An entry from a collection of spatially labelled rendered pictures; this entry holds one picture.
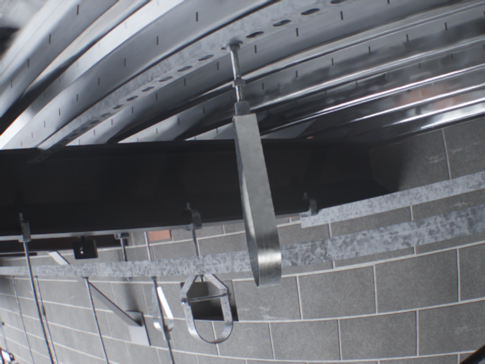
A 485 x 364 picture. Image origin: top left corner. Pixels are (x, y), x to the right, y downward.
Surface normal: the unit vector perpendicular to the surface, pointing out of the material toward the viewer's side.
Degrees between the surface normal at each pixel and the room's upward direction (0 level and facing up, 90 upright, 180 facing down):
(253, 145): 74
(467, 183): 90
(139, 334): 90
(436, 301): 90
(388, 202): 90
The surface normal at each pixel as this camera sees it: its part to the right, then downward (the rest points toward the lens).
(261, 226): 0.05, -0.39
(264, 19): -0.76, 0.04
